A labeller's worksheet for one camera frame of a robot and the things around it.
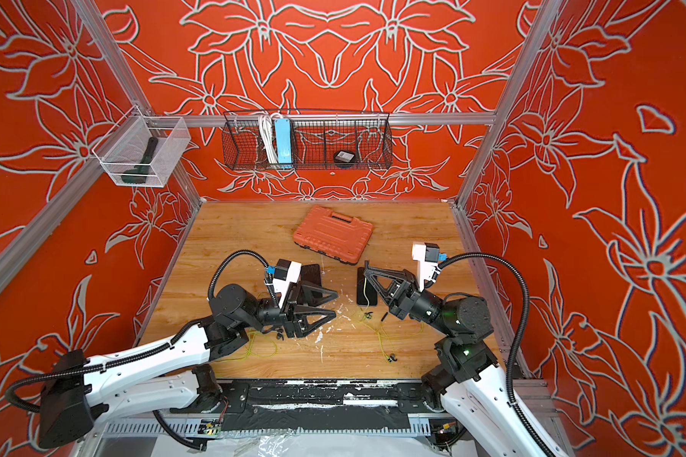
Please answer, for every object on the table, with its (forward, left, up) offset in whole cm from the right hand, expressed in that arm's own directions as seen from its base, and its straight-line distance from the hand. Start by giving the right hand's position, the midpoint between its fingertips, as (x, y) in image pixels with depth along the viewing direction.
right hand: (364, 275), depth 53 cm
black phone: (+16, -1, -37) cm, 40 cm away
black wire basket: (+60, +18, -8) cm, 63 cm away
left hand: (-4, +6, -5) cm, 9 cm away
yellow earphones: (+8, -3, -38) cm, 39 cm away
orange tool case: (+37, +7, -34) cm, 50 cm away
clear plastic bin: (+48, +70, -5) cm, 85 cm away
